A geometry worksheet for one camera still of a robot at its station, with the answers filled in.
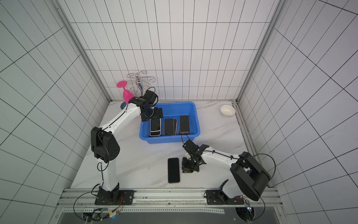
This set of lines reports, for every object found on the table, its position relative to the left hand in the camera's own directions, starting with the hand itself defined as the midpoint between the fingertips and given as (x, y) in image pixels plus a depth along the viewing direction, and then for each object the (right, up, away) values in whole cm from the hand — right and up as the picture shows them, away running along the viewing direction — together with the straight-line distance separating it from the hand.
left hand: (155, 119), depth 89 cm
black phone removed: (+13, -31, -8) cm, 34 cm away
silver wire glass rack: (-11, +26, +6) cm, 29 cm away
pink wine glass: (-22, +16, +8) cm, 28 cm away
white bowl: (+55, +6, +20) cm, 58 cm away
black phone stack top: (+8, -6, +10) cm, 14 cm away
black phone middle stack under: (+13, -4, +11) cm, 17 cm away
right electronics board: (+52, -44, -20) cm, 71 cm away
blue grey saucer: (-31, +10, +24) cm, 41 cm away
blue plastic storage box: (+11, +6, +21) cm, 25 cm away
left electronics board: (-17, -46, -22) cm, 53 cm away
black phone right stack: (+19, -7, +10) cm, 23 cm away
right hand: (+16, -31, -9) cm, 36 cm away
